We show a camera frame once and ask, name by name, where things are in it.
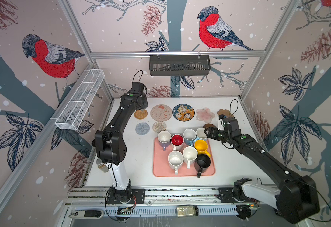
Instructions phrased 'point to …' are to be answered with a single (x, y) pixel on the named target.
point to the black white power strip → (91, 214)
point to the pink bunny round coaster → (161, 112)
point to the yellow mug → (201, 146)
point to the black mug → (202, 162)
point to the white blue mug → (200, 135)
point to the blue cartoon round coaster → (184, 112)
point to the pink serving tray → (161, 169)
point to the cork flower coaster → (226, 112)
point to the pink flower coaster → (204, 114)
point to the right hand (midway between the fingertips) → (207, 130)
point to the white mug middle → (189, 153)
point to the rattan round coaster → (140, 114)
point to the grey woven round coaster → (142, 128)
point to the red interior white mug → (177, 140)
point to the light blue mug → (189, 135)
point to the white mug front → (175, 159)
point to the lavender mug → (164, 138)
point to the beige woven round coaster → (159, 126)
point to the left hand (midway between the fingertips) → (144, 101)
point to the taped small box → (191, 210)
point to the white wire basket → (72, 115)
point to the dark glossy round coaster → (208, 125)
